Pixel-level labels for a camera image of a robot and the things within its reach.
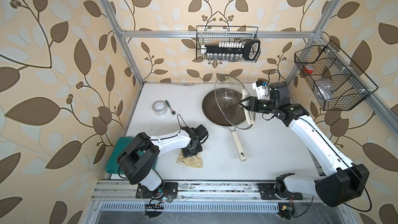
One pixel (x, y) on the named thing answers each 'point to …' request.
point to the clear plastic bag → (326, 90)
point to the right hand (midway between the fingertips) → (241, 102)
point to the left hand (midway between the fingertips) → (195, 152)
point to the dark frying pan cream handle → (212, 114)
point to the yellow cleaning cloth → (195, 160)
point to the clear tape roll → (160, 107)
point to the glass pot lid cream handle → (229, 92)
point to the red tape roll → (308, 69)
